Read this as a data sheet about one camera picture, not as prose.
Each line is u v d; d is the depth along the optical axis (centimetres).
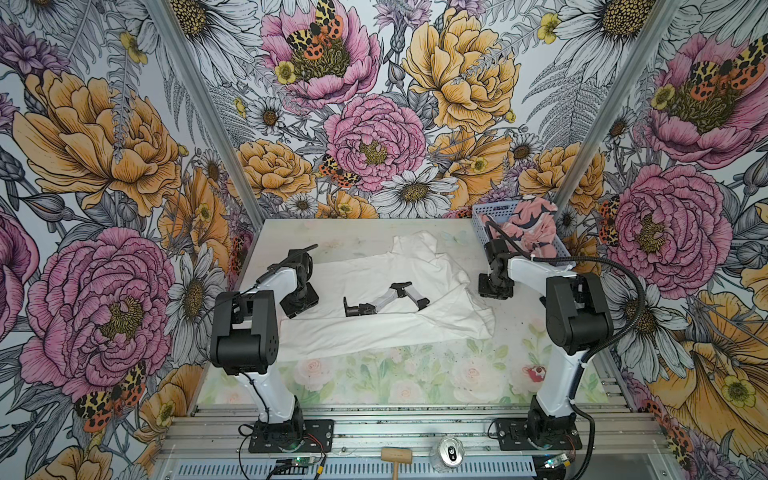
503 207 123
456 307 98
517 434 74
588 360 55
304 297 83
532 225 115
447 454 61
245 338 49
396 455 70
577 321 53
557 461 72
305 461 71
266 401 57
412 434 76
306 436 74
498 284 86
